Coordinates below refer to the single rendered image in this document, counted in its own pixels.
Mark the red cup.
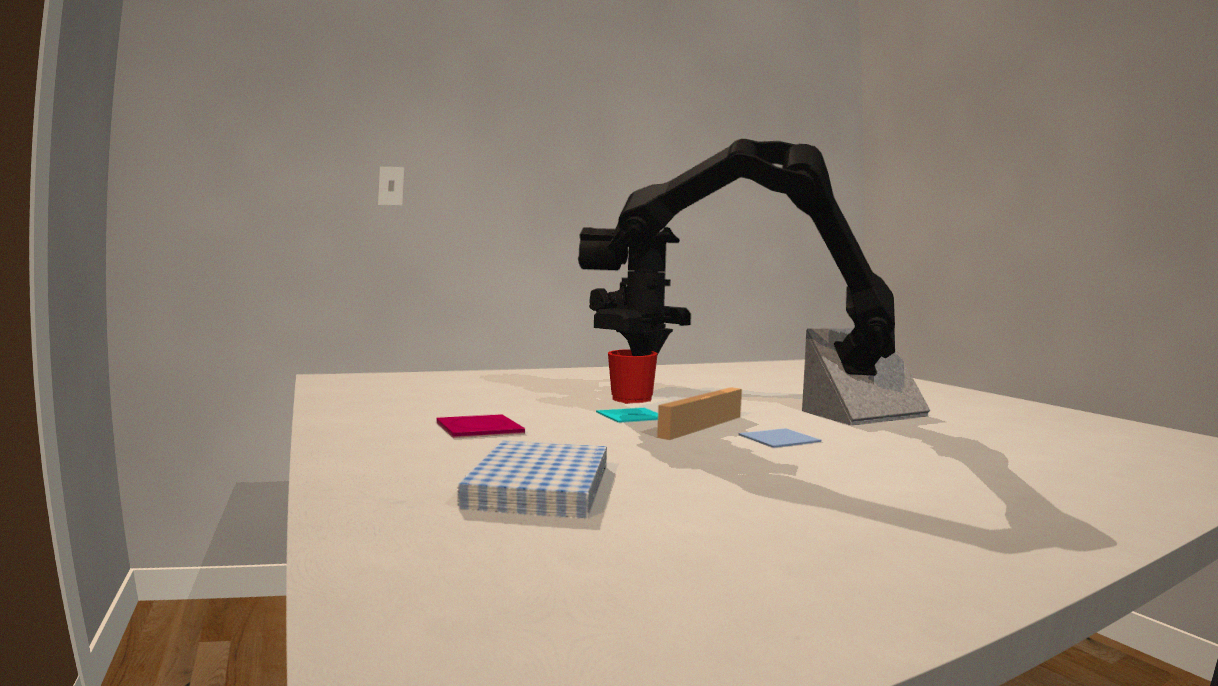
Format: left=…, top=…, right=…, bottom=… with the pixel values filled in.
left=608, top=348, right=657, bottom=405

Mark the dark red square coaster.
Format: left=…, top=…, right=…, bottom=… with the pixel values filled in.
left=436, top=414, right=525, bottom=437

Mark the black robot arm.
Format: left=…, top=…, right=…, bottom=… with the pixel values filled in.
left=579, top=139, right=895, bottom=377

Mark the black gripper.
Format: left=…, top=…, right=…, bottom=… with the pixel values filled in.
left=594, top=271, right=691, bottom=356

